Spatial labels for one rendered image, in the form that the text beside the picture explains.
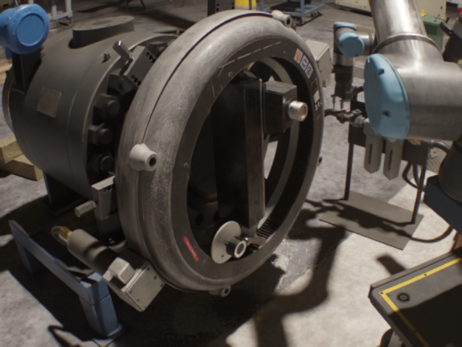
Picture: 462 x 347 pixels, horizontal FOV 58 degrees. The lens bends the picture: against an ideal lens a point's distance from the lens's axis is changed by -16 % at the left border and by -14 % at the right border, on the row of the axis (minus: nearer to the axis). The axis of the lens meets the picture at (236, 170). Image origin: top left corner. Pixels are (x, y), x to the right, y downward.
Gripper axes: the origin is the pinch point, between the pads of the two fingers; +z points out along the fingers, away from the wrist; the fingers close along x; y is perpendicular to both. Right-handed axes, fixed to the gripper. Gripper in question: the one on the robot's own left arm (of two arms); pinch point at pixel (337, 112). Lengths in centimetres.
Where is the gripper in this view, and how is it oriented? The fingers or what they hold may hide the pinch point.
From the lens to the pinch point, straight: 188.3
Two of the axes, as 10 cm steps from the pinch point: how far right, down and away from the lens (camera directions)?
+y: 9.2, -2.1, 3.4
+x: -4.0, -4.3, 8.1
